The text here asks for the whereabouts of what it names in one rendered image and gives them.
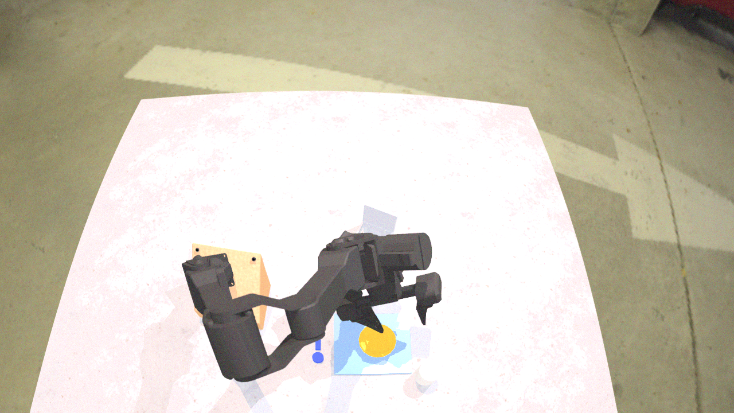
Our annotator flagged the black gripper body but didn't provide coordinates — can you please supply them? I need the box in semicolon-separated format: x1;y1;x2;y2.
336;271;442;322

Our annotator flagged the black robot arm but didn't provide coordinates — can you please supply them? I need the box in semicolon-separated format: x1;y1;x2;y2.
182;231;432;383

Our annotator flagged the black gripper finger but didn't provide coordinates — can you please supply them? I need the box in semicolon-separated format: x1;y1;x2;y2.
416;302;434;325
350;307;384;333

